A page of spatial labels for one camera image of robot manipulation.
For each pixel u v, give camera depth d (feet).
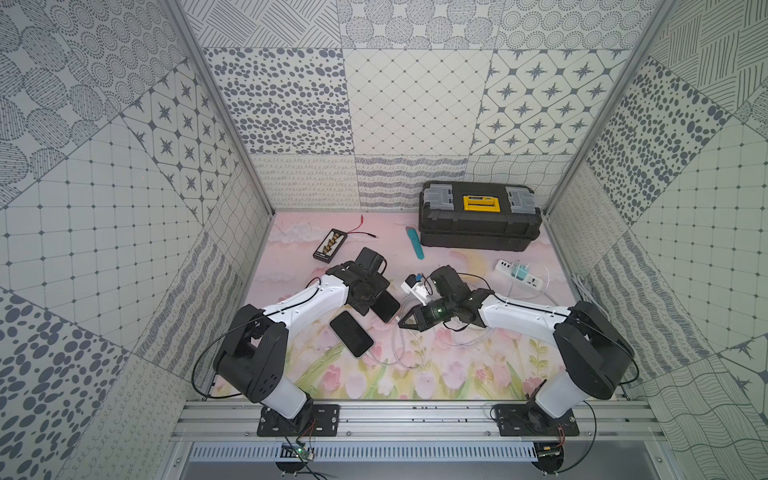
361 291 2.20
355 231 3.80
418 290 2.57
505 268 3.31
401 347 2.82
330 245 3.55
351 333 2.90
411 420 2.48
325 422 2.41
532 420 2.16
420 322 2.40
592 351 1.46
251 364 1.44
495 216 3.18
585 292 3.21
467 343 2.87
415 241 3.64
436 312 2.40
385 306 2.80
